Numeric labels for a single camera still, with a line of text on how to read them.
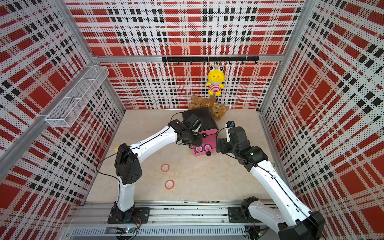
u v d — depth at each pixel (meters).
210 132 0.89
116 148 0.97
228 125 0.65
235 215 0.72
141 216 0.73
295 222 0.37
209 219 0.73
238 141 0.54
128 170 0.49
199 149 0.91
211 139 0.93
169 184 0.84
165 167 0.91
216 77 0.92
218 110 1.11
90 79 0.77
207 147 0.91
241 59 0.89
